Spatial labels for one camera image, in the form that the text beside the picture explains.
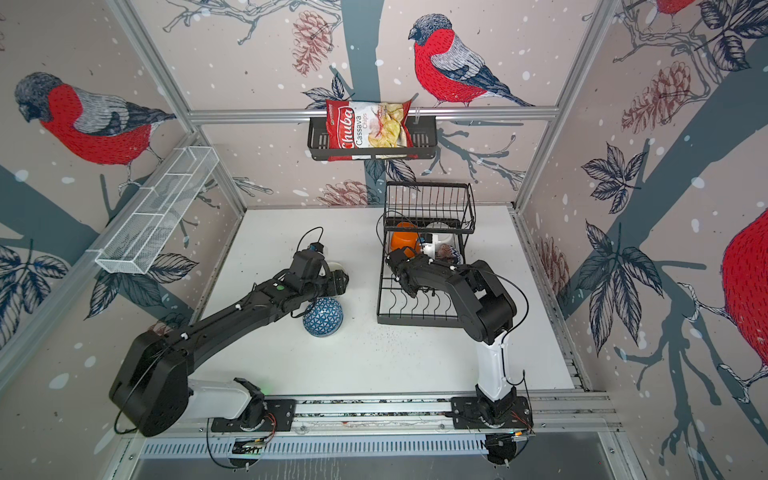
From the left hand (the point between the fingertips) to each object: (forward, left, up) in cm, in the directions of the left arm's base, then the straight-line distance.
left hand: (339, 278), depth 85 cm
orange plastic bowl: (+17, -21, -4) cm, 27 cm away
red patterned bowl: (+12, -34, -4) cm, 36 cm away
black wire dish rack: (+25, -28, -6) cm, 38 cm away
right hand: (+6, -34, -3) cm, 35 cm away
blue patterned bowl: (-7, +5, -10) cm, 13 cm away
